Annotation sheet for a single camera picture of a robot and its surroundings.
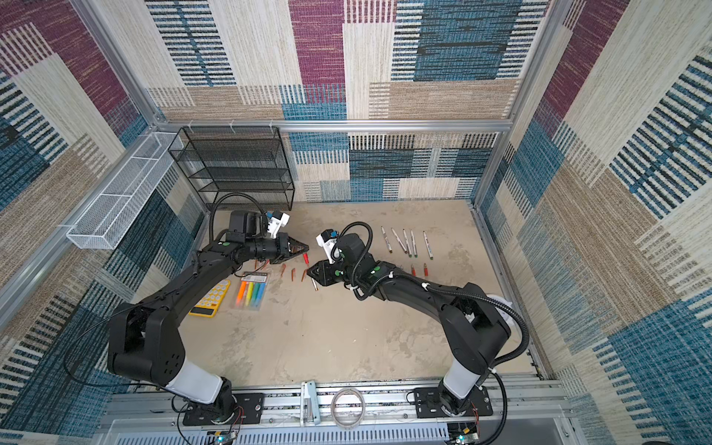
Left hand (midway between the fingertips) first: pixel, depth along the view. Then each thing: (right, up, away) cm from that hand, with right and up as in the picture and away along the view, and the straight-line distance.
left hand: (309, 248), depth 82 cm
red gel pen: (+38, -9, +18) cm, 43 cm away
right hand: (+2, -7, 0) cm, 8 cm away
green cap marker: (+34, -3, +23) cm, 41 cm away
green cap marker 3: (+40, 0, +24) cm, 47 cm away
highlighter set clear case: (-21, -15, +12) cm, 28 cm away
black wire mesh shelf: (-33, +30, +27) cm, 52 cm away
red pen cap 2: (-18, -7, +17) cm, 26 cm away
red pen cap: (-1, -3, -1) cm, 3 cm away
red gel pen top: (+2, -10, -3) cm, 10 cm away
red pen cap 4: (-5, -11, +17) cm, 21 cm away
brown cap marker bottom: (+30, +2, +26) cm, 40 cm away
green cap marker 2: (+36, -2, +23) cm, 42 cm away
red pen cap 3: (-9, -9, +18) cm, 22 cm away
